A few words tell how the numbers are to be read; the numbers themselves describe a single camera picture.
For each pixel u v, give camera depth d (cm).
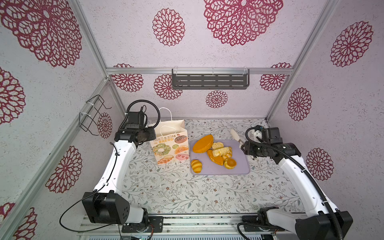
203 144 103
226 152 91
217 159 92
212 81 100
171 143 82
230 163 91
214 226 74
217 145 100
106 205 40
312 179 43
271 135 57
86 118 73
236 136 82
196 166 91
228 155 95
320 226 37
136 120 58
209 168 94
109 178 43
